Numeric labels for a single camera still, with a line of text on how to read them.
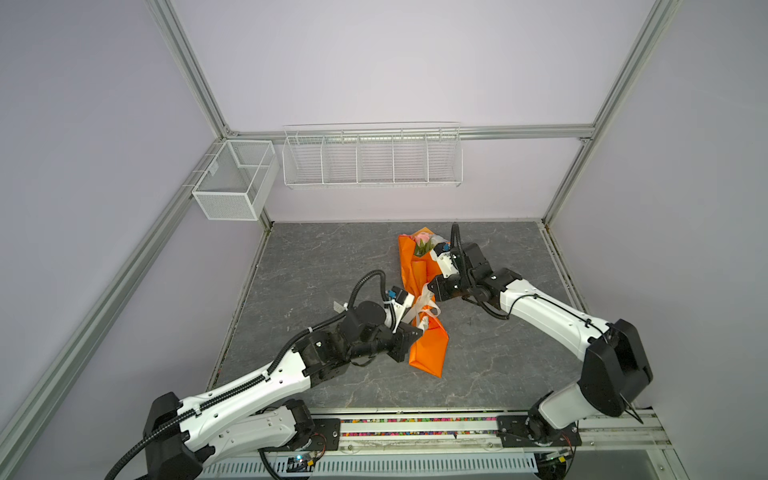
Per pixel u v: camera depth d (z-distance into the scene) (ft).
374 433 2.47
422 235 3.53
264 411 1.53
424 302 2.82
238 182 3.35
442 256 2.52
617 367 1.42
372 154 3.22
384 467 5.16
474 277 2.11
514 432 2.41
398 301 2.00
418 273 3.15
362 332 1.70
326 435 2.43
